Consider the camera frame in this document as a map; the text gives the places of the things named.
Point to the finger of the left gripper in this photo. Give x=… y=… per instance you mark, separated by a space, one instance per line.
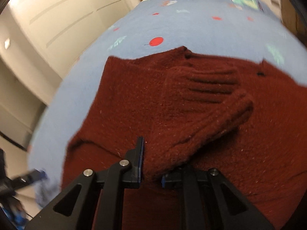
x=28 y=179

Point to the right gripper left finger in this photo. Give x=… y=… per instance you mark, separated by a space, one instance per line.
x=94 y=200

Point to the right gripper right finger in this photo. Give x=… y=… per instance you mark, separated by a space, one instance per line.
x=211 y=201

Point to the dark red knitted sweater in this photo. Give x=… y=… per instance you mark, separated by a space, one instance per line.
x=246 y=119

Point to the white wardrobe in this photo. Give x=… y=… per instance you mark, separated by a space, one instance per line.
x=60 y=30

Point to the blue patterned bed blanket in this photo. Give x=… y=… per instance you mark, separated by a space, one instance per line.
x=245 y=29

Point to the wooden nightstand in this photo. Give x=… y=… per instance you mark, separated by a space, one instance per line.
x=292 y=21

